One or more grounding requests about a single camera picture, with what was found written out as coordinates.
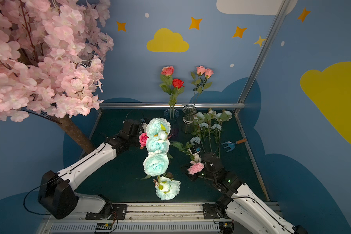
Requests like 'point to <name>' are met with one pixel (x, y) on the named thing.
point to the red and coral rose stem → (173, 87)
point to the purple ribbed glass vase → (172, 114)
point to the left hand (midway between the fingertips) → (157, 136)
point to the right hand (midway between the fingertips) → (185, 165)
